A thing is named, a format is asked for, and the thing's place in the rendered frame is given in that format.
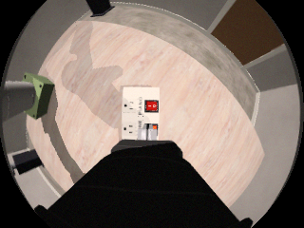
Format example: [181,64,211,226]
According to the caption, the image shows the white power strip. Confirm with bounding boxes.
[122,87,160,141]

